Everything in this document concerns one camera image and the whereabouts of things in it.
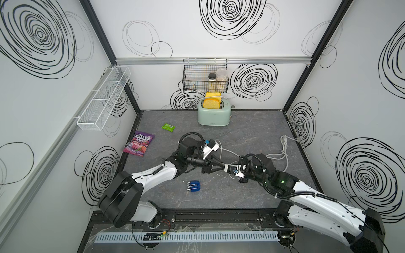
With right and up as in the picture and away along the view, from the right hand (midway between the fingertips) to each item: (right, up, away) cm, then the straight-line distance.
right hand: (230, 164), depth 74 cm
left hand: (-4, -1, -2) cm, 5 cm away
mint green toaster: (-5, +24, +33) cm, 41 cm away
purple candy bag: (-54, +6, +25) cm, 60 cm away
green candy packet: (-37, +17, +35) cm, 54 cm away
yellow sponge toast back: (-7, +38, +28) cm, 48 cm away
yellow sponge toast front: (-8, +31, +24) cm, 40 cm away
